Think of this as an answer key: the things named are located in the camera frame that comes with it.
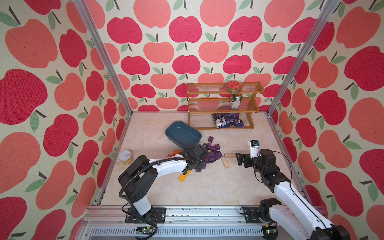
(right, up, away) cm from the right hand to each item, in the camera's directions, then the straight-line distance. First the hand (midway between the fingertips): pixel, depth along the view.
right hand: (245, 155), depth 84 cm
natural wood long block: (-10, -6, +9) cm, 15 cm away
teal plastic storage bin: (-37, +10, +25) cm, 46 cm away
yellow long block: (-36, -14, +2) cm, 39 cm away
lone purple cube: (-18, +8, +19) cm, 27 cm away
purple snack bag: (-7, +21, +21) cm, 30 cm away
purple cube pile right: (-14, +3, +14) cm, 20 cm away
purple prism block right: (-13, -2, +11) cm, 17 cm away
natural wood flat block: (-6, -3, +14) cm, 15 cm away
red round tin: (-5, +41, +6) cm, 42 cm away
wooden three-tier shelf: (-21, +38, +31) cm, 53 cm away
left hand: (-25, -7, +5) cm, 27 cm away
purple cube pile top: (-19, +4, +14) cm, 24 cm away
